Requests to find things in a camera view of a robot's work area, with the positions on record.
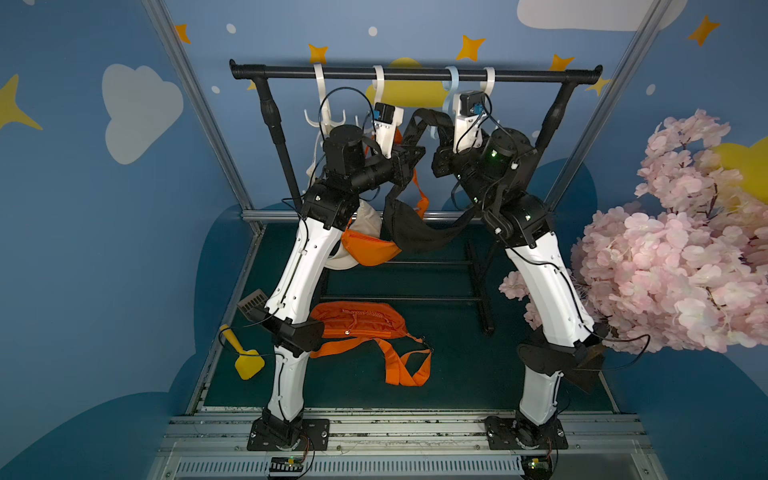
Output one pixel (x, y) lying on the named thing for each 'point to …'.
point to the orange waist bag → (407, 358)
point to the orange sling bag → (364, 250)
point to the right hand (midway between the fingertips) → (450, 123)
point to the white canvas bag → (365, 221)
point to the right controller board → (536, 467)
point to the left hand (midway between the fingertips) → (423, 143)
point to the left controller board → (286, 464)
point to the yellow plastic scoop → (249, 362)
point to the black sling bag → (417, 229)
